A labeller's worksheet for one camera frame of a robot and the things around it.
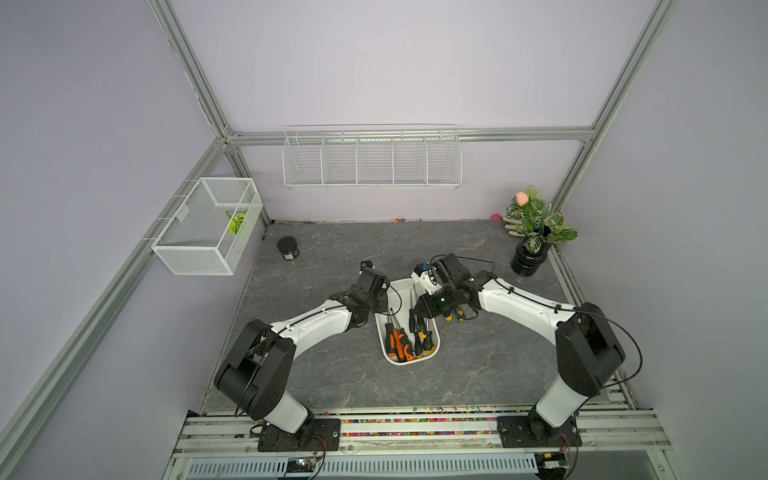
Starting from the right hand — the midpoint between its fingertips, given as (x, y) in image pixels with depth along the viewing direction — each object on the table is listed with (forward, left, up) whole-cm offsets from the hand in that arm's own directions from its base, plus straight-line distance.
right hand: (417, 307), depth 86 cm
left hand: (+4, +11, -2) cm, 12 cm away
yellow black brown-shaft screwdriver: (+1, -14, -7) cm, 16 cm away
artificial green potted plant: (+22, -33, +17) cm, 43 cm away
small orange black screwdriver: (-8, -3, -5) cm, 10 cm away
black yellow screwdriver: (0, -11, -8) cm, 13 cm away
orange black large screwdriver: (-8, +8, -4) cm, 12 cm away
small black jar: (+29, +46, -6) cm, 55 cm away
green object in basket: (+16, +49, +20) cm, 56 cm away
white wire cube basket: (+13, +59, +18) cm, 63 cm away
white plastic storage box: (-6, +4, -7) cm, 10 cm away
